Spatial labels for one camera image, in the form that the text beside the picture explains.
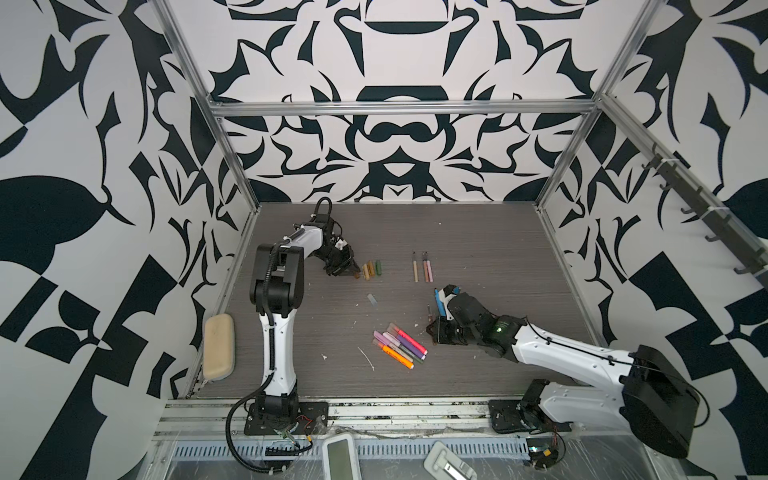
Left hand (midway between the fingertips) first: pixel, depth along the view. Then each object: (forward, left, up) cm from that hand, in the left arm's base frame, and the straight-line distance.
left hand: (359, 265), depth 100 cm
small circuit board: (-51, -44, -3) cm, 68 cm away
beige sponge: (-26, +38, 0) cm, 45 cm away
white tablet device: (-51, +3, +2) cm, 51 cm away
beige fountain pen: (0, -19, -2) cm, 19 cm away
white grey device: (-53, -20, 0) cm, 57 cm away
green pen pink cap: (-25, -11, -2) cm, 27 cm away
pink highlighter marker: (-24, -14, -2) cm, 28 cm away
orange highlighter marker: (-30, -13, -2) cm, 33 cm away
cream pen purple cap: (-26, -9, -1) cm, 28 cm away
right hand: (-24, -19, +5) cm, 31 cm away
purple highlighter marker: (-26, -15, -1) cm, 30 cm away
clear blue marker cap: (-12, -4, -1) cm, 12 cm away
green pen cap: (0, -6, -2) cm, 7 cm away
